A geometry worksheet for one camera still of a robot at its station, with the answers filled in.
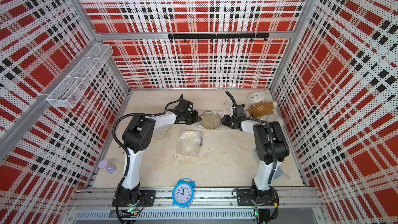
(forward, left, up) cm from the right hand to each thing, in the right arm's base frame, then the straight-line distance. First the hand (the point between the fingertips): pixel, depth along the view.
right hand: (225, 120), depth 100 cm
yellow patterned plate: (+1, +10, -1) cm, 10 cm away
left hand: (+2, +14, 0) cm, 14 cm away
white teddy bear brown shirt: (+5, -22, +5) cm, 24 cm away
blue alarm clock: (-42, +24, +1) cm, 48 cm away
